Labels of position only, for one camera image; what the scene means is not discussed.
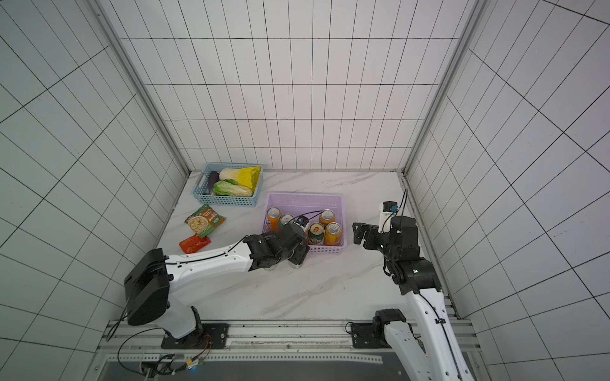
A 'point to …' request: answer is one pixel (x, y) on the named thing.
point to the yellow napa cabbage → (247, 176)
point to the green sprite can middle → (286, 219)
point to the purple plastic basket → (299, 204)
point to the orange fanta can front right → (333, 234)
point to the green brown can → (316, 234)
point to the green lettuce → (229, 187)
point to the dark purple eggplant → (214, 177)
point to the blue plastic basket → (200, 191)
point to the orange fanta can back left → (273, 214)
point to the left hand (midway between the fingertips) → (294, 247)
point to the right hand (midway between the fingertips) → (358, 224)
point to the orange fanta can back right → (326, 217)
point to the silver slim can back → (272, 267)
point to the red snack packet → (194, 244)
